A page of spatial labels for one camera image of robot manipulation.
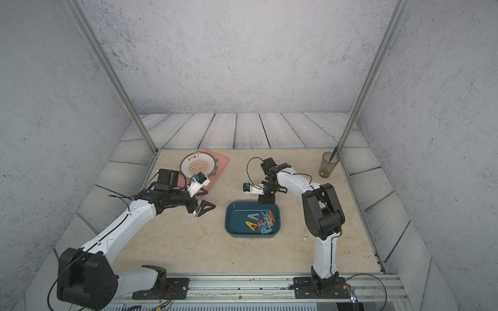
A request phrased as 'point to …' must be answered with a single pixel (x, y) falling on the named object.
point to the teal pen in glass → (333, 154)
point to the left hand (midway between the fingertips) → (211, 198)
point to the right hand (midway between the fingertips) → (263, 197)
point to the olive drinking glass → (327, 168)
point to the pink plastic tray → (222, 163)
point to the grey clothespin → (253, 216)
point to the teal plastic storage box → (236, 218)
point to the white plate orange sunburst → (195, 162)
